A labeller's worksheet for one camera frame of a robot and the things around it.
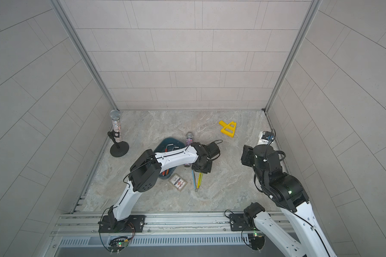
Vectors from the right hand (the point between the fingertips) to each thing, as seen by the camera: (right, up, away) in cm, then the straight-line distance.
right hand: (245, 146), depth 66 cm
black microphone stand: (-67, -6, +28) cm, 73 cm away
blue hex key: (-22, -20, +19) cm, 35 cm away
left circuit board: (-53, -40, -1) cm, 67 cm away
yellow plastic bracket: (0, +6, +39) cm, 39 cm away
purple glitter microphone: (-25, +2, +33) cm, 41 cm away
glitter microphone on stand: (-59, +13, +10) cm, 62 cm away
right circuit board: (+6, -41, +2) cm, 41 cm away
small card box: (-30, -21, +16) cm, 40 cm away
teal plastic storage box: (-42, -4, +25) cm, 49 cm away
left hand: (-14, -18, +23) cm, 32 cm away
